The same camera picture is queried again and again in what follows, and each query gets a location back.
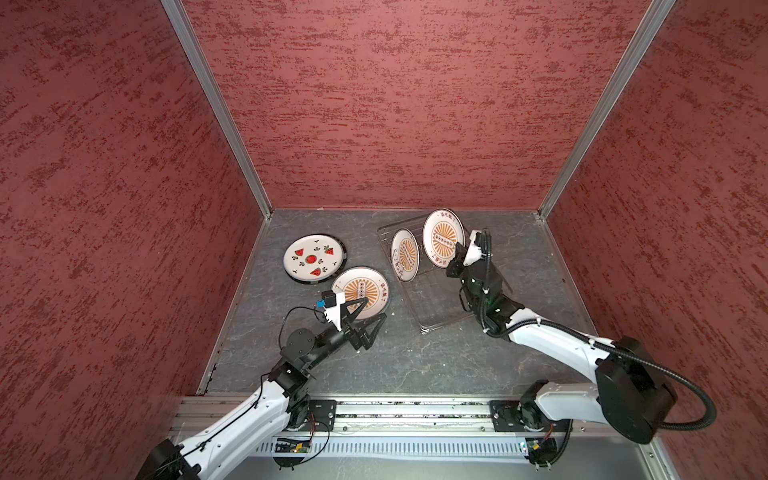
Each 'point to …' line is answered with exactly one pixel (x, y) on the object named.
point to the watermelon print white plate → (313, 258)
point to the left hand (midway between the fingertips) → (378, 313)
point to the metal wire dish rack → (434, 297)
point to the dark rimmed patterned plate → (341, 242)
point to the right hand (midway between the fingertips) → (455, 250)
